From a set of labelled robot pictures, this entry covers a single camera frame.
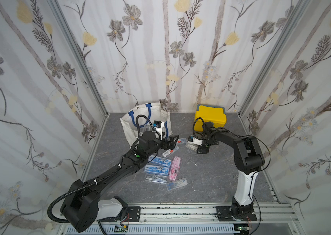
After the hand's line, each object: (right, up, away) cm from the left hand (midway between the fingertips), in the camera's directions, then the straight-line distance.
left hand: (173, 134), depth 76 cm
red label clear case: (-2, -13, +21) cm, 24 cm away
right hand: (+20, -9, +23) cm, 32 cm away
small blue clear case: (+7, -6, +26) cm, 27 cm away
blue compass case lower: (-10, -22, +12) cm, 28 cm away
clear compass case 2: (+2, -29, +8) cm, 30 cm away
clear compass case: (-10, -27, +10) cm, 31 cm away
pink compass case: (+1, -22, +12) cm, 25 cm away
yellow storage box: (+27, +13, +26) cm, 40 cm away
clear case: (+13, -9, +22) cm, 27 cm away
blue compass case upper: (-4, -19, +15) cm, 25 cm away
